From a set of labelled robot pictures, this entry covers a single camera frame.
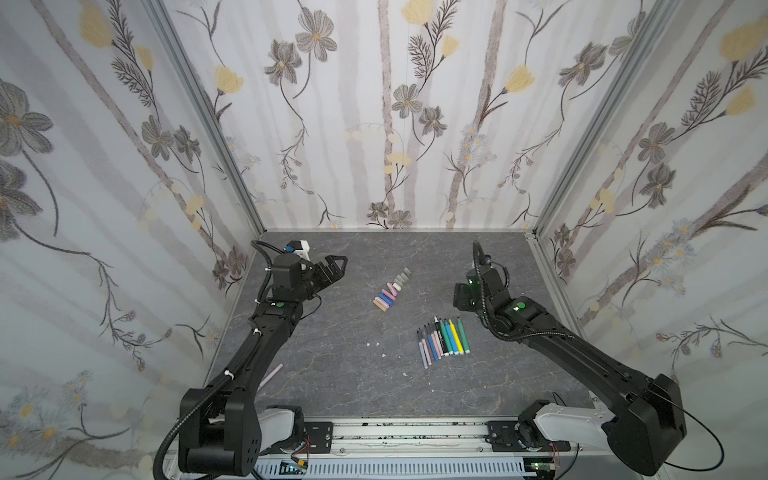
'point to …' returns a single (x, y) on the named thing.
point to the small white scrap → (368, 344)
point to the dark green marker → (446, 337)
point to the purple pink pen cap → (389, 294)
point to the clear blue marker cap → (400, 278)
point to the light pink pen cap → (382, 302)
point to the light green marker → (465, 342)
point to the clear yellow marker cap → (404, 275)
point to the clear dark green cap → (398, 282)
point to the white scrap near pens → (377, 344)
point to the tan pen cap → (379, 305)
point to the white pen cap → (397, 286)
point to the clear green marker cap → (407, 270)
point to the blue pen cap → (386, 299)
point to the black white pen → (440, 333)
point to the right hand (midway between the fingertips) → (463, 282)
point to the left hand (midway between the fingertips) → (332, 255)
